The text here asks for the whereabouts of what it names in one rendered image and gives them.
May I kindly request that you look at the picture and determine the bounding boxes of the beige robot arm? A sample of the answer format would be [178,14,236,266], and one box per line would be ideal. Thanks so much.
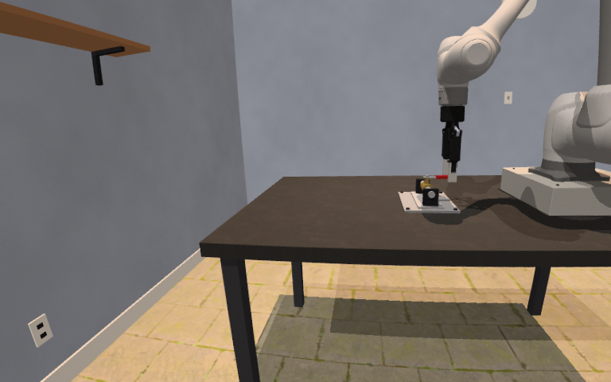
[437,0,611,182]

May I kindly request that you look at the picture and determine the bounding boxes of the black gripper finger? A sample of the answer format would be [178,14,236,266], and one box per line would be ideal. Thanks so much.
[446,126,462,182]
[442,128,449,175]

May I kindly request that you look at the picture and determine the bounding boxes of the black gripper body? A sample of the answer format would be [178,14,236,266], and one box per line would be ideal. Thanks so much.
[440,106,465,138]

